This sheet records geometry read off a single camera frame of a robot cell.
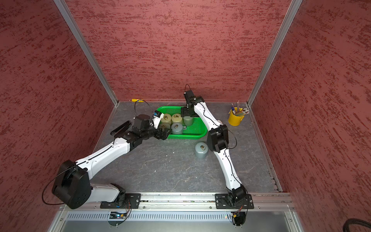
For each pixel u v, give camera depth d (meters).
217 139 0.64
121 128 1.01
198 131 1.03
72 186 0.41
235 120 1.03
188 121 1.03
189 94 0.83
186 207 0.74
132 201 0.74
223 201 0.74
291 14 0.74
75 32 0.80
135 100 1.21
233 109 1.03
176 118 1.00
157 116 0.73
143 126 0.65
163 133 0.75
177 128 0.94
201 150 0.84
